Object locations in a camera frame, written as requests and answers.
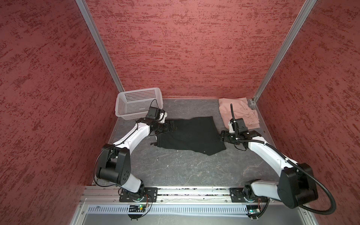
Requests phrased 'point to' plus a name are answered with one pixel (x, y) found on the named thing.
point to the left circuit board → (140, 208)
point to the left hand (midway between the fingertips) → (171, 131)
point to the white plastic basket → (134, 104)
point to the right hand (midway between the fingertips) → (223, 139)
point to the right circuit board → (253, 210)
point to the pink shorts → (241, 109)
